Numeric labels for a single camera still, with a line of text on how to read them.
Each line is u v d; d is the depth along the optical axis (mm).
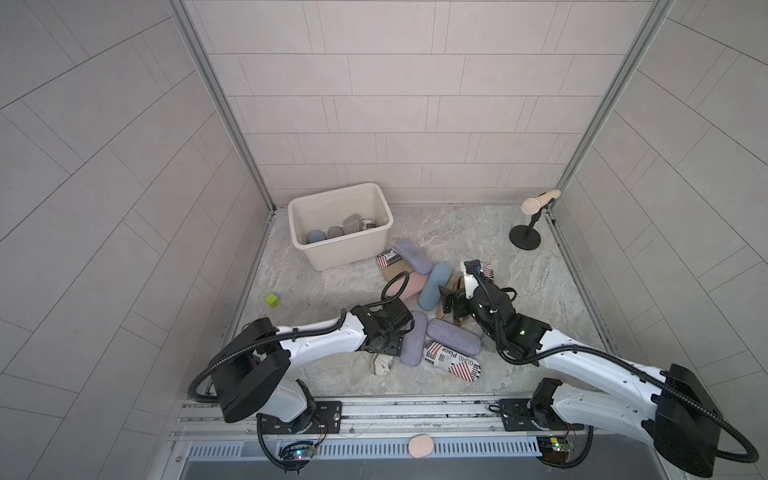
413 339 807
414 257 942
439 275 914
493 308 559
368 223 1071
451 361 772
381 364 770
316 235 1041
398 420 715
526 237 1057
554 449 679
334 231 1041
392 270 960
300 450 644
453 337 815
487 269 959
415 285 939
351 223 1049
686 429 435
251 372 411
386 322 639
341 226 1082
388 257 979
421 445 670
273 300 885
